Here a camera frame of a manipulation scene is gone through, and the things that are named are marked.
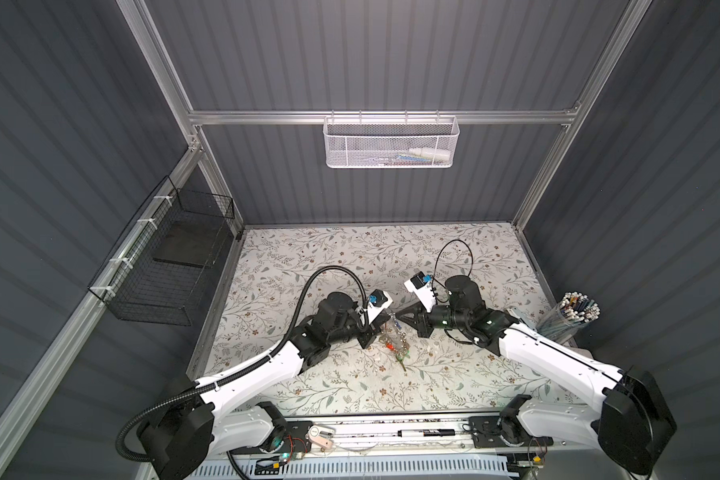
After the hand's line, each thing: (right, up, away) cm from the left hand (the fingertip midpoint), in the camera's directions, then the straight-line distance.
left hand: (388, 315), depth 77 cm
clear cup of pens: (+47, -2, +3) cm, 48 cm away
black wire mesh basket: (-57, +12, -4) cm, 59 cm away
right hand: (+3, 0, 0) cm, 3 cm away
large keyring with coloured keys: (+3, -8, +6) cm, 11 cm away
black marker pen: (+11, -29, -3) cm, 31 cm away
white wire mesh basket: (+5, +63, +47) cm, 79 cm away
